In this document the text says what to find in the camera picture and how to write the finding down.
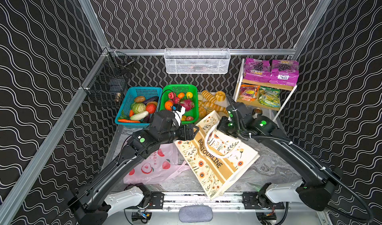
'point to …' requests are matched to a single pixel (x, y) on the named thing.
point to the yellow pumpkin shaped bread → (220, 95)
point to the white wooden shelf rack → (269, 84)
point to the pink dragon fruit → (187, 104)
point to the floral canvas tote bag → (218, 162)
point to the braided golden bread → (202, 111)
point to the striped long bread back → (209, 96)
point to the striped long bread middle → (209, 104)
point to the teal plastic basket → (132, 92)
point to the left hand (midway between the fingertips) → (196, 128)
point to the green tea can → (257, 110)
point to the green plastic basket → (185, 95)
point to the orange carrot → (129, 121)
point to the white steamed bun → (201, 97)
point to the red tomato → (150, 108)
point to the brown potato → (140, 99)
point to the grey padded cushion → (195, 213)
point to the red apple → (171, 95)
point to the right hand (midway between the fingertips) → (216, 125)
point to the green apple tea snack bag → (269, 97)
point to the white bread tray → (209, 101)
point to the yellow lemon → (189, 94)
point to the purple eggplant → (152, 99)
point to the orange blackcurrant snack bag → (248, 92)
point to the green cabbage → (138, 107)
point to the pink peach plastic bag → (165, 163)
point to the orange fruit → (168, 104)
